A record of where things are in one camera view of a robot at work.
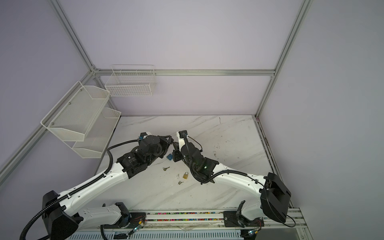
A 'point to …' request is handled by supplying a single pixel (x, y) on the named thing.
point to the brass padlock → (185, 175)
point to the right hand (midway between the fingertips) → (171, 144)
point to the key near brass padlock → (180, 182)
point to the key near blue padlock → (164, 169)
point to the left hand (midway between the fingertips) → (173, 139)
